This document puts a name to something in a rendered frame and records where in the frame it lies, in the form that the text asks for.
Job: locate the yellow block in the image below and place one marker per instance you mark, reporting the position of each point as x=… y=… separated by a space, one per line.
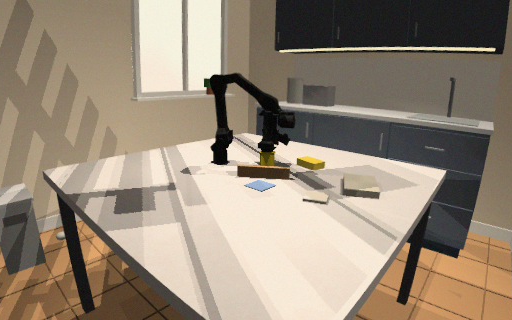
x=310 y=163

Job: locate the beige flat block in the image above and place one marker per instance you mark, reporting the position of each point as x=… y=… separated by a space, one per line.
x=360 y=186

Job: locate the brown wooden plank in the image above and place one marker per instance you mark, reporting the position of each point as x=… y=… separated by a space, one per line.
x=257 y=171

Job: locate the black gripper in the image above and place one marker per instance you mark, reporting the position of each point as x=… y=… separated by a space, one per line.
x=267 y=143

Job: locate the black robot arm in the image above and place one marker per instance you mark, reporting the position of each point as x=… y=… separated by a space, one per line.
x=224 y=136

